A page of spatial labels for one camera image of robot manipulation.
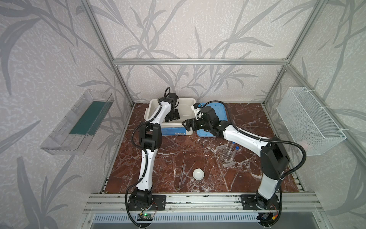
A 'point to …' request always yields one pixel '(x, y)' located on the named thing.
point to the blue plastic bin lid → (220, 113)
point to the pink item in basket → (304, 144)
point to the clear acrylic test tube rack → (225, 156)
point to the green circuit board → (145, 217)
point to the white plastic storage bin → (187, 106)
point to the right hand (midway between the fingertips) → (188, 117)
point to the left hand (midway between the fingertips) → (176, 114)
